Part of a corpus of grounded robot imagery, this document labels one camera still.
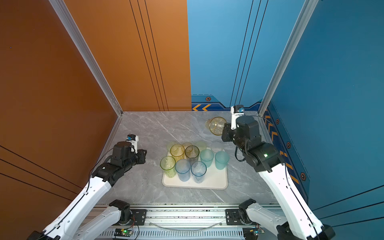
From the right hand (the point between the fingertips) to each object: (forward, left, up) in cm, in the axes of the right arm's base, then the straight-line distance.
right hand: (224, 124), depth 66 cm
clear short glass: (+8, 0, -31) cm, 32 cm away
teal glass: (+1, +7, -31) cm, 31 cm away
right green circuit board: (-36, -14, -38) cm, 55 cm away
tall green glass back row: (-2, +31, -34) cm, 46 cm away
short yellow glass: (+3, +19, -21) cm, 29 cm away
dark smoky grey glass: (+2, +16, -29) cm, 33 cm away
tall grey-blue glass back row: (-11, +12, -23) cm, 28 cm away
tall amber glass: (+4, +25, -30) cm, 39 cm away
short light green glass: (+5, +10, -26) cm, 28 cm away
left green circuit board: (-36, +48, -37) cm, 71 cm away
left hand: (-1, +40, -19) cm, 44 cm away
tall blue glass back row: (-7, +21, -32) cm, 39 cm away
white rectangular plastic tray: (-11, +2, -37) cm, 39 cm away
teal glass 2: (+1, -3, -33) cm, 34 cm away
